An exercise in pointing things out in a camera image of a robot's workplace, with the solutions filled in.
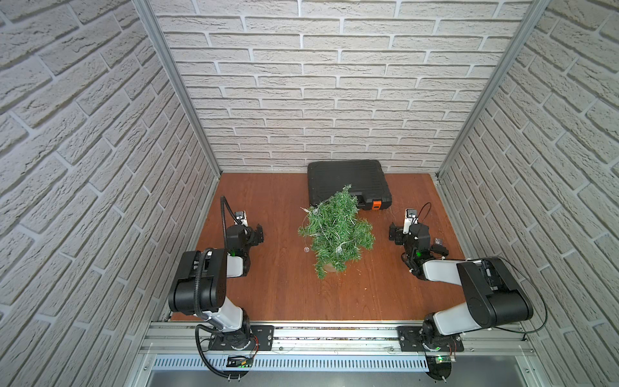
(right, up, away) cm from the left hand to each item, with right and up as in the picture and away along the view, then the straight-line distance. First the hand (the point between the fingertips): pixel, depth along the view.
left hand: (248, 221), depth 95 cm
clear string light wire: (+34, -4, -31) cm, 46 cm away
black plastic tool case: (+52, +19, +17) cm, 57 cm away
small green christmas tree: (+33, +1, -32) cm, 46 cm away
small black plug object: (+76, -11, -2) cm, 77 cm away
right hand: (+65, -1, -1) cm, 65 cm away
